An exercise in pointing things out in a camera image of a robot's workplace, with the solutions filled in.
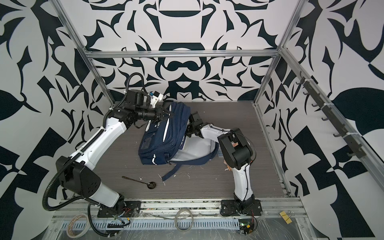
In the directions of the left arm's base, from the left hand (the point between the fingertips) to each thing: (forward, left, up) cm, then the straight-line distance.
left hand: (175, 112), depth 72 cm
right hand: (+5, +3, -22) cm, 23 cm away
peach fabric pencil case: (-27, -21, 0) cm, 34 cm away
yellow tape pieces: (-41, -51, -30) cm, 72 cm away
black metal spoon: (-24, +15, -30) cm, 41 cm away
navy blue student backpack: (-12, +4, -7) cm, 14 cm away
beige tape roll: (-41, +49, -30) cm, 70 cm away
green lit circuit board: (-43, -32, -33) cm, 63 cm away
